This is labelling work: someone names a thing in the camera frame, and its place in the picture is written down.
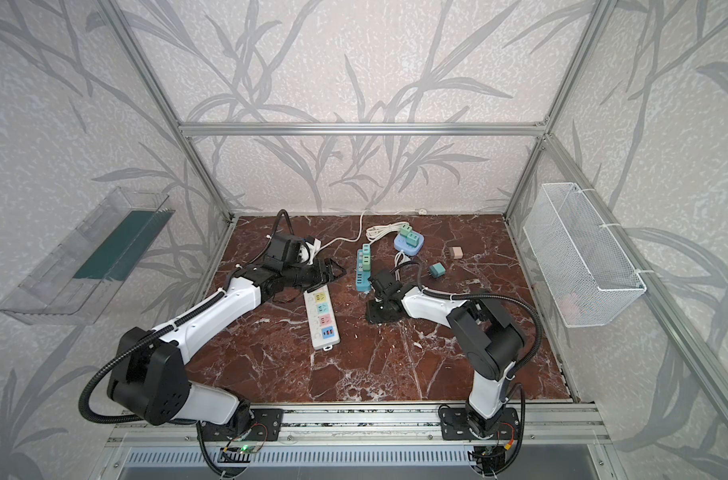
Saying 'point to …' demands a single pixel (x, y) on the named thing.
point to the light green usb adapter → (405, 230)
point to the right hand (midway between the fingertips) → (372, 306)
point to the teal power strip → (362, 276)
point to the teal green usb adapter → (412, 239)
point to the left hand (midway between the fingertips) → (343, 267)
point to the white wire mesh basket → (588, 277)
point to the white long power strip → (322, 318)
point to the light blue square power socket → (400, 243)
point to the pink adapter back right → (455, 252)
